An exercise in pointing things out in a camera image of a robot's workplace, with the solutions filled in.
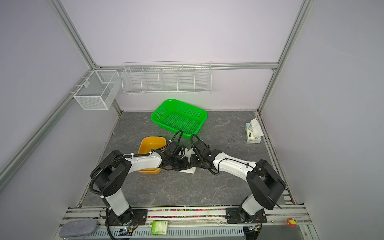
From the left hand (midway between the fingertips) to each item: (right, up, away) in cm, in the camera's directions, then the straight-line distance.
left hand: (191, 168), depth 88 cm
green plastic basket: (-14, +33, +29) cm, 46 cm away
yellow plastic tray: (-30, +13, +12) cm, 35 cm away
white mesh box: (-59, +49, +7) cm, 77 cm away
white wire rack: (-17, +58, +12) cm, 61 cm away
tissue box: (+42, +22, +12) cm, 49 cm away
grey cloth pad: (-52, -22, -18) cm, 60 cm away
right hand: (0, +4, -1) cm, 4 cm away
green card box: (-14, -22, -18) cm, 32 cm away
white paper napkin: (-3, +11, -9) cm, 14 cm away
